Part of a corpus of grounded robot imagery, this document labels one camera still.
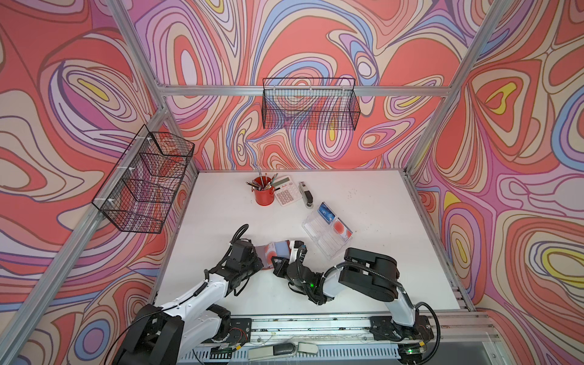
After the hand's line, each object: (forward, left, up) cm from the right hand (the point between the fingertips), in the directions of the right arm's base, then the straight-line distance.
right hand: (271, 264), depth 88 cm
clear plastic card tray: (+10, -24, +5) cm, 26 cm away
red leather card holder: (+6, -4, +2) cm, 7 cm away
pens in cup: (+27, +2, +16) cm, 32 cm away
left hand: (+2, +2, +1) cm, 3 cm away
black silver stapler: (+30, -16, +5) cm, 35 cm away
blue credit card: (+18, -23, +8) cm, 30 cm away
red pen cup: (+31, +4, +4) cm, 31 cm away
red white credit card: (+5, +1, +2) cm, 5 cm away
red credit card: (+10, -27, +9) cm, 31 cm away
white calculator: (+34, -7, +2) cm, 34 cm away
